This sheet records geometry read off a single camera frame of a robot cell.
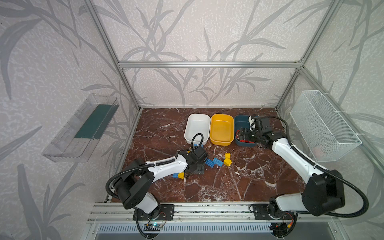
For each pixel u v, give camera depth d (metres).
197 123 1.09
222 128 1.08
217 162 0.91
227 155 0.93
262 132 0.64
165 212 0.74
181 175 0.84
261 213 0.74
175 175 0.84
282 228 0.71
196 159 0.68
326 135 0.61
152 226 0.71
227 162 0.89
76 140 0.64
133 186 0.43
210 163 0.91
